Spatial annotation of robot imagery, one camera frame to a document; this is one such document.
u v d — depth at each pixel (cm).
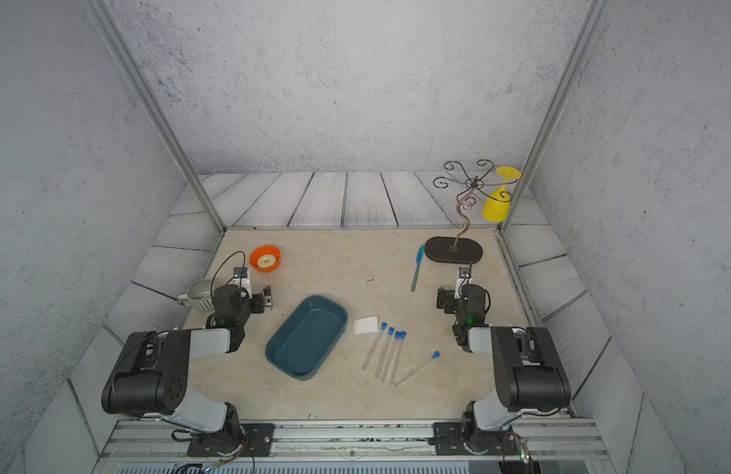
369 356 87
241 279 81
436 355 87
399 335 91
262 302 86
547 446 73
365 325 93
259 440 73
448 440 71
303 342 91
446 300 88
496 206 99
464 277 81
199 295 99
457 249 112
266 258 108
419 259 110
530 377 45
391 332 91
